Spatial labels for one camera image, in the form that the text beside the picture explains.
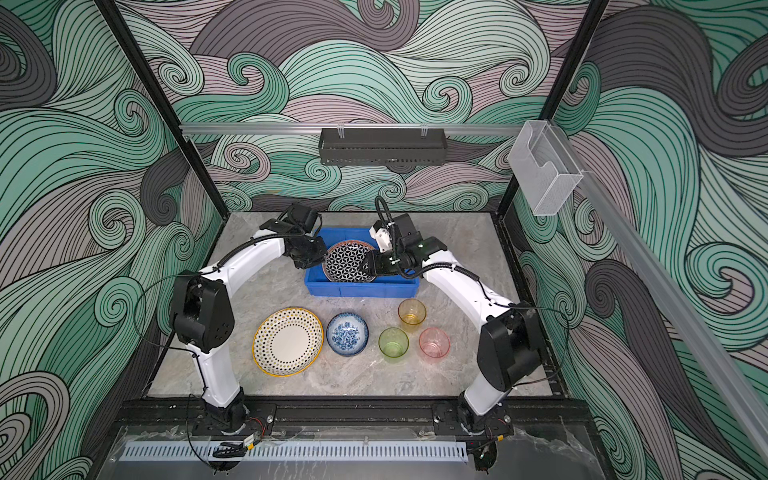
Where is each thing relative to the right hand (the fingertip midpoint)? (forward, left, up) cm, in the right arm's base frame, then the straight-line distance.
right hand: (367, 267), depth 82 cm
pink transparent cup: (-16, -20, -17) cm, 30 cm away
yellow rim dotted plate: (-16, +23, -16) cm, 32 cm away
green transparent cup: (-15, -8, -18) cm, 25 cm away
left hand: (+8, +13, -6) cm, 16 cm away
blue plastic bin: (+1, -8, -11) cm, 14 cm away
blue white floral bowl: (-14, +6, -14) cm, 20 cm away
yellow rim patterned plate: (+14, +10, -16) cm, 24 cm away
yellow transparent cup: (-5, -13, -17) cm, 22 cm away
